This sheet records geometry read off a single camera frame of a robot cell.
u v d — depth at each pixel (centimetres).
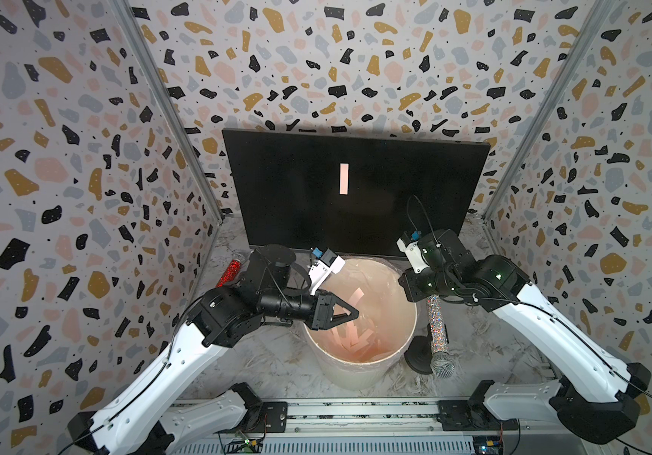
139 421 37
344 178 69
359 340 78
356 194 70
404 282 62
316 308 48
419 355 83
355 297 59
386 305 74
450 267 47
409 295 58
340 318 54
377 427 73
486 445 72
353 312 55
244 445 71
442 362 63
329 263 52
